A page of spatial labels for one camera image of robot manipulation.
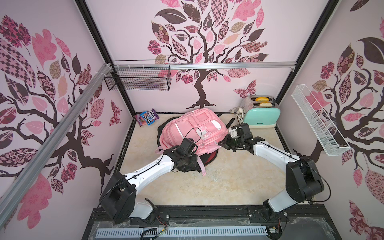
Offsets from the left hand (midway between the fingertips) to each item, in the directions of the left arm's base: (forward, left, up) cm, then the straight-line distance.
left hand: (193, 163), depth 83 cm
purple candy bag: (+41, +37, -5) cm, 56 cm away
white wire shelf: (-1, -63, +23) cm, 67 cm away
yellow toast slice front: (+39, -51, +10) cm, 65 cm away
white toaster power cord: (+42, -34, +2) cm, 54 cm away
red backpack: (+3, -8, -1) cm, 9 cm away
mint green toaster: (+35, -47, +7) cm, 59 cm away
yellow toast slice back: (+43, -49, +11) cm, 66 cm away
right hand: (+10, -15, +4) cm, 19 cm away
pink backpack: (+25, -7, +4) cm, 26 cm away
